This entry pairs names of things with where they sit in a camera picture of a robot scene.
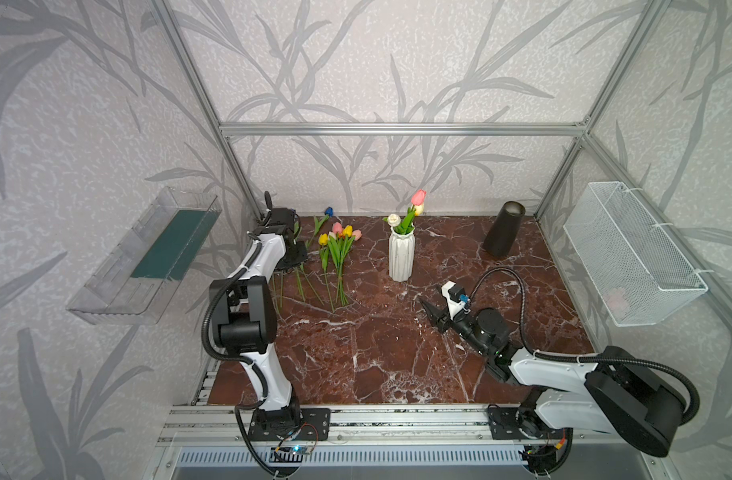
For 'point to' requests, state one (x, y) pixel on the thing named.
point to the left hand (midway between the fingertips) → (302, 249)
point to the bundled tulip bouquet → (337, 242)
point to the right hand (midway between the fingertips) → (431, 284)
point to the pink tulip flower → (406, 225)
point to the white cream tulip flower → (394, 220)
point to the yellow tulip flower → (419, 209)
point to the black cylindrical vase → (502, 232)
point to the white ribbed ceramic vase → (401, 255)
